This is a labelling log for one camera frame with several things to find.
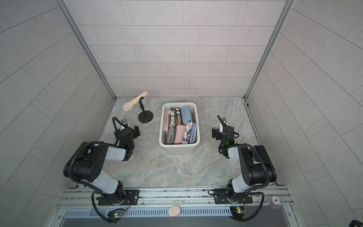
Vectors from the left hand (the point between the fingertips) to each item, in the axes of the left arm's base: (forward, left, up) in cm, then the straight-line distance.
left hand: (130, 124), depth 93 cm
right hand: (0, -61, 0) cm, 61 cm away
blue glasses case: (0, -38, +10) cm, 39 cm away
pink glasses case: (-11, -34, +8) cm, 37 cm away
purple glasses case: (-14, -42, +8) cm, 45 cm away
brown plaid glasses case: (0, -33, +10) cm, 34 cm away
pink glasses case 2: (-3, -25, +8) cm, 26 cm away
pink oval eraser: (-47, -32, -2) cm, 57 cm away
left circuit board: (-48, -7, -2) cm, 48 cm away
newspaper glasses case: (-2, -29, +11) cm, 31 cm away
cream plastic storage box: (-18, -36, +3) cm, 41 cm away
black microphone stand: (+10, -8, -4) cm, 13 cm away
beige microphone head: (0, -5, +19) cm, 20 cm away
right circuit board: (-47, -64, -5) cm, 79 cm away
